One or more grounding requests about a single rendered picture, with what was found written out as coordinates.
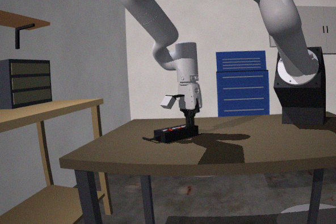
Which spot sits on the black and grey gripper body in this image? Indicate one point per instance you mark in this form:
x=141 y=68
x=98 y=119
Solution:
x=191 y=91

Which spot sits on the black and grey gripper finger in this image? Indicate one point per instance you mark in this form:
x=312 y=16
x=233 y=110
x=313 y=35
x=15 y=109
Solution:
x=185 y=111
x=191 y=114

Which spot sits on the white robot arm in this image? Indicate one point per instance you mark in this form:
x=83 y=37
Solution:
x=297 y=64

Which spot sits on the dark grey power strip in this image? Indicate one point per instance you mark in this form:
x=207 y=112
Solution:
x=174 y=133

